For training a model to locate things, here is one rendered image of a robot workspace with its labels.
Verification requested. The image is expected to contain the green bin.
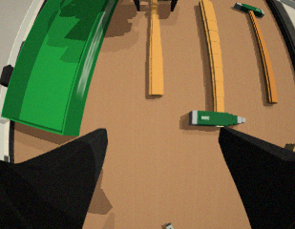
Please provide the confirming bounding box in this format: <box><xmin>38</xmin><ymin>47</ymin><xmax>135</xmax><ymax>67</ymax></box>
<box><xmin>1</xmin><ymin>0</ymin><xmax>118</xmax><ymax>136</ymax></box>

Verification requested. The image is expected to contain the brown cardboard box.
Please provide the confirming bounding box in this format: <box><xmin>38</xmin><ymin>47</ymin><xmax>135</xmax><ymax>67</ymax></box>
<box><xmin>284</xmin><ymin>144</ymin><xmax>295</xmax><ymax>152</ymax></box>

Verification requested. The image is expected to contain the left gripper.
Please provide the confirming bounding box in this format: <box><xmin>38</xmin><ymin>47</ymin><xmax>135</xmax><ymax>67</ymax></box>
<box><xmin>134</xmin><ymin>0</ymin><xmax>178</xmax><ymax>11</ymax></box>

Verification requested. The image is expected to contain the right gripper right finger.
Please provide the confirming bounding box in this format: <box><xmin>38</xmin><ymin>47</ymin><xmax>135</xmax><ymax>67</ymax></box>
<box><xmin>219</xmin><ymin>127</ymin><xmax>295</xmax><ymax>229</ymax></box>

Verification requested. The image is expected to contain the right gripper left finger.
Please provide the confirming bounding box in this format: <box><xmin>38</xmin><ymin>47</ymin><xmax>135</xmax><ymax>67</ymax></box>
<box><xmin>0</xmin><ymin>128</ymin><xmax>108</xmax><ymax>229</ymax></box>

